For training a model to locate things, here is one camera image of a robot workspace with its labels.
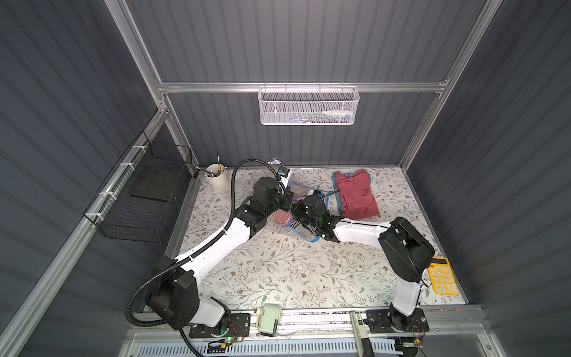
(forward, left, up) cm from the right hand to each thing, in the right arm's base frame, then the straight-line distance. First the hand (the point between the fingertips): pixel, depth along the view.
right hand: (288, 204), depth 89 cm
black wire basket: (-9, +52, +13) cm, 54 cm away
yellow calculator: (-24, -58, -13) cm, 64 cm away
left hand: (-2, -1, +12) cm, 12 cm away
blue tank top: (+27, -23, -13) cm, 38 cm away
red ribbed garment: (+12, -32, -12) cm, 36 cm away
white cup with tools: (+19, +34, -4) cm, 39 cm away
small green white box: (-38, +6, -8) cm, 39 cm away
